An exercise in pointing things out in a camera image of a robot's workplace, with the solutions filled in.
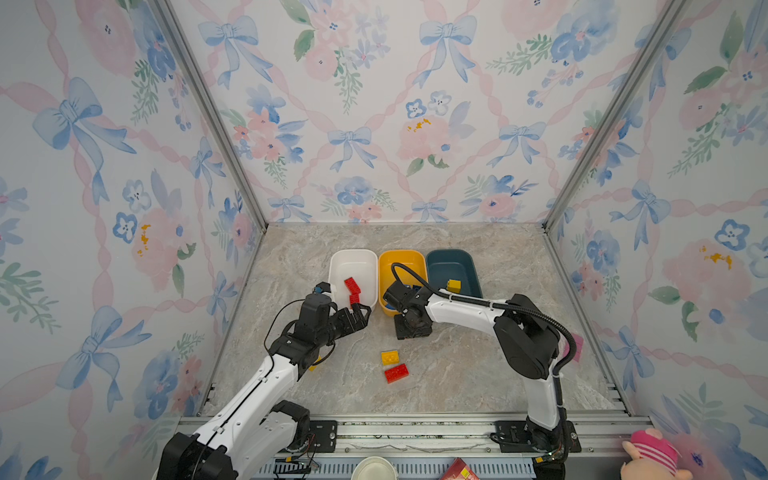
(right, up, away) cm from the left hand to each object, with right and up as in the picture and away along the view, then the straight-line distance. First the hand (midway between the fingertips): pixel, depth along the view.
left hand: (360, 311), depth 81 cm
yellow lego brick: (+8, -14, +6) cm, 17 cm away
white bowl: (+4, -36, -9) cm, 37 cm away
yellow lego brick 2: (-8, -7, -15) cm, 19 cm away
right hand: (+12, -8, +11) cm, 18 cm away
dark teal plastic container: (+31, +12, +26) cm, 42 cm away
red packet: (+23, -33, -15) cm, 43 cm away
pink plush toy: (+67, -30, -15) cm, 74 cm away
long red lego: (+10, -18, +2) cm, 20 cm away
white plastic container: (-3, +12, +28) cm, 30 cm away
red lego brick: (-5, +5, +19) cm, 20 cm away
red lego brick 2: (-3, +1, +16) cm, 17 cm away
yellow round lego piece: (+30, +5, +19) cm, 36 cm away
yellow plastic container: (+17, +14, +23) cm, 31 cm away
